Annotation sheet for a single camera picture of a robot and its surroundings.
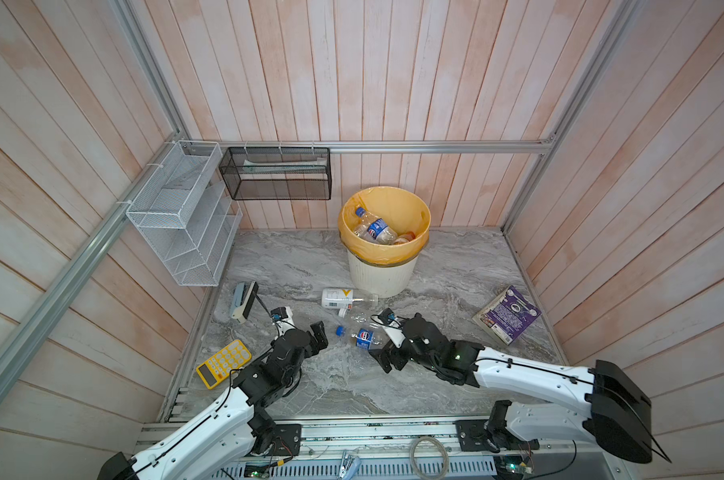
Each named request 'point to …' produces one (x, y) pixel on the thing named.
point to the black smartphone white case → (243, 297)
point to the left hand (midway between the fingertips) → (311, 334)
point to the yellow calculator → (223, 362)
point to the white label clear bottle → (346, 298)
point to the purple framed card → (508, 315)
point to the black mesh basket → (277, 173)
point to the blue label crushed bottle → (364, 338)
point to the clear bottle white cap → (357, 316)
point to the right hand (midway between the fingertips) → (380, 338)
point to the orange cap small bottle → (407, 237)
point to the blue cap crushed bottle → (374, 231)
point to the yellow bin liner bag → (401, 209)
